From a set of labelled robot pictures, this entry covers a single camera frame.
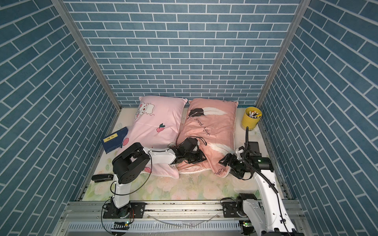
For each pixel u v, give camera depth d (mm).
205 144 844
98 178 824
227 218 722
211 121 1044
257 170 500
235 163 669
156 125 963
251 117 983
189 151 752
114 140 990
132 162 547
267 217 427
